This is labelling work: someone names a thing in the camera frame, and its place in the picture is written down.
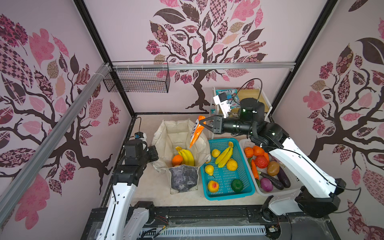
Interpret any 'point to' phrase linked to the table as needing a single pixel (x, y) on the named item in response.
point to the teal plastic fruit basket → (226, 174)
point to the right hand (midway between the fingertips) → (201, 120)
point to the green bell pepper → (237, 185)
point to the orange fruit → (177, 160)
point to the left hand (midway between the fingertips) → (155, 150)
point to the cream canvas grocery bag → (170, 134)
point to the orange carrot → (254, 169)
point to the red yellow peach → (213, 186)
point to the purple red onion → (266, 184)
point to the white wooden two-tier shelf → (257, 93)
